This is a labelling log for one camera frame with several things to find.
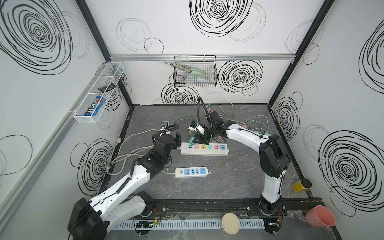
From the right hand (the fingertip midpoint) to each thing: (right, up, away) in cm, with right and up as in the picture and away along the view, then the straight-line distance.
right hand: (194, 137), depth 87 cm
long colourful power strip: (+14, -8, +4) cm, 17 cm away
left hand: (-12, +4, -9) cm, 16 cm away
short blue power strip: (-2, -19, -4) cm, 19 cm away
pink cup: (+54, -31, -24) cm, 67 cm away
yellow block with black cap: (+54, -22, -14) cm, 59 cm away
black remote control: (-45, +29, -6) cm, 54 cm away
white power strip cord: (-41, -9, +8) cm, 42 cm away
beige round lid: (+16, -35, -22) cm, 44 cm away
